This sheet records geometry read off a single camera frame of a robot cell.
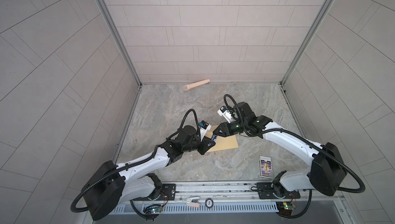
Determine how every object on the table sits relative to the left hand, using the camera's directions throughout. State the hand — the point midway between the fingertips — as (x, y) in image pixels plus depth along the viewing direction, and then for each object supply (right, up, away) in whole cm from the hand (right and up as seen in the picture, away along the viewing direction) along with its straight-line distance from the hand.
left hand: (216, 142), depth 76 cm
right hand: (-1, +5, -2) cm, 5 cm away
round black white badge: (-4, -25, -7) cm, 26 cm away
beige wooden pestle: (-18, +30, +35) cm, 50 cm away
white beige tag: (-11, -24, -8) cm, 28 cm away
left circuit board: (-27, -25, -11) cm, 39 cm away
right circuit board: (+30, -27, -8) cm, 41 cm away
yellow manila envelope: (+4, -4, +13) cm, 14 cm away
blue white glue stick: (-1, +3, -2) cm, 4 cm away
